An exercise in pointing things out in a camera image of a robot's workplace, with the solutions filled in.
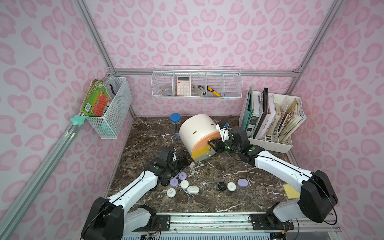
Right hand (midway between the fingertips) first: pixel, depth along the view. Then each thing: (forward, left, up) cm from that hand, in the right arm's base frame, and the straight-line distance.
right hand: (209, 141), depth 80 cm
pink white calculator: (+35, +16, +10) cm, 40 cm away
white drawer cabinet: (+4, +7, +4) cm, 9 cm away
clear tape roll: (+33, +27, +8) cm, 43 cm away
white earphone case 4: (-17, -13, -19) cm, 28 cm away
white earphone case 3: (-21, +21, -18) cm, 35 cm away
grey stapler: (+36, +6, +7) cm, 37 cm away
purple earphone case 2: (-16, +20, -18) cm, 31 cm away
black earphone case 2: (-16, +25, -19) cm, 35 cm away
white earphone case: (-17, +14, -18) cm, 28 cm away
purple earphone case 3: (-15, -19, -18) cm, 31 cm away
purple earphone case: (-12, +15, -18) cm, 26 cm away
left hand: (-6, +12, -9) cm, 16 cm away
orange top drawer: (-2, +3, +3) cm, 5 cm away
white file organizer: (+15, -36, 0) cm, 39 cm away
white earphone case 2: (-19, +9, -18) cm, 28 cm away
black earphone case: (-17, -7, -19) cm, 26 cm away
